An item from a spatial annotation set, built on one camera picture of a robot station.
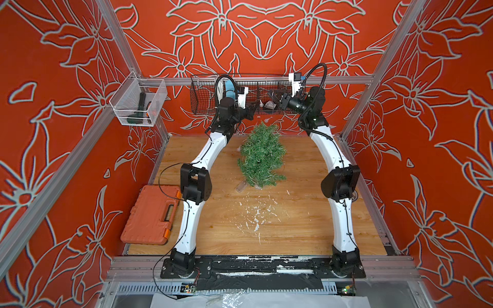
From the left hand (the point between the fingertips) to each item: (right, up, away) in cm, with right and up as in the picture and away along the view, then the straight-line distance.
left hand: (257, 100), depth 86 cm
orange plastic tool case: (-47, -52, -4) cm, 70 cm away
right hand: (+3, +1, -9) cm, 10 cm away
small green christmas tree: (+1, -25, -13) cm, 28 cm away
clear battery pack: (-8, -41, +9) cm, 43 cm away
